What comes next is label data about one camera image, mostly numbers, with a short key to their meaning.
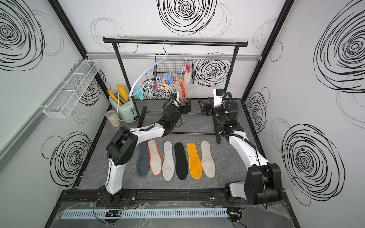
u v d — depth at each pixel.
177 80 0.77
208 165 0.85
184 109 0.81
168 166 0.85
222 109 0.68
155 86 0.67
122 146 0.53
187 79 0.85
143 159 0.86
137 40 0.59
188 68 0.80
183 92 0.87
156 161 0.87
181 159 0.87
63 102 0.72
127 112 0.95
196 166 0.85
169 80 0.72
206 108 0.69
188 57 0.94
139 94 0.62
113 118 0.96
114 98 0.95
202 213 0.96
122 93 0.97
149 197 0.75
